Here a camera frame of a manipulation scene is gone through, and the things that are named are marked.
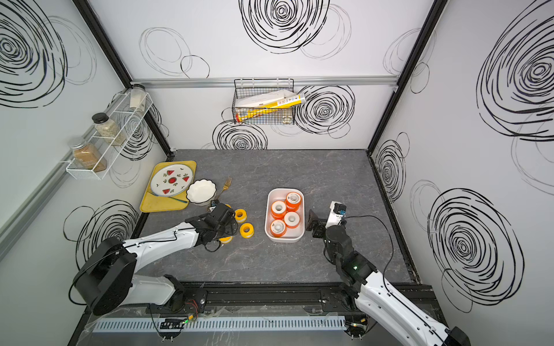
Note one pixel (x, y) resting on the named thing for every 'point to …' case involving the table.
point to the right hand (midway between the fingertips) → (320, 214)
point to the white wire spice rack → (126, 118)
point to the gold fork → (226, 186)
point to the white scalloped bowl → (201, 192)
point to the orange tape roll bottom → (278, 209)
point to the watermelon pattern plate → (172, 180)
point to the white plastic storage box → (292, 235)
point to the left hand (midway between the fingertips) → (226, 227)
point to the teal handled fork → (179, 200)
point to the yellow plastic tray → (192, 165)
